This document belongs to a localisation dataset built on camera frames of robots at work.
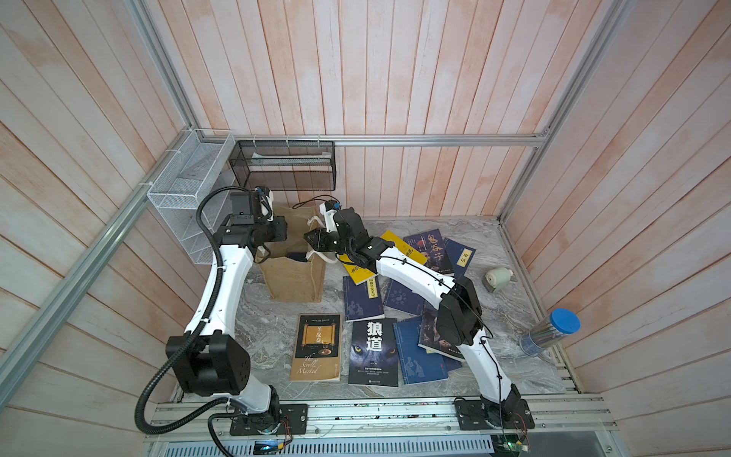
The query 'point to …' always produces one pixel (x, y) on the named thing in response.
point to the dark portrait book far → (431, 246)
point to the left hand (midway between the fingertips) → (280, 228)
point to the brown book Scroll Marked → (317, 347)
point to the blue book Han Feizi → (298, 256)
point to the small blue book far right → (460, 256)
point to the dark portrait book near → (429, 339)
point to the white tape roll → (499, 277)
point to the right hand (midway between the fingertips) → (303, 237)
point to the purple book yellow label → (363, 301)
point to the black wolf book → (373, 353)
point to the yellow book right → (405, 248)
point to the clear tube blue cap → (558, 324)
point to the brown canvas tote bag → (290, 280)
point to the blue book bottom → (418, 364)
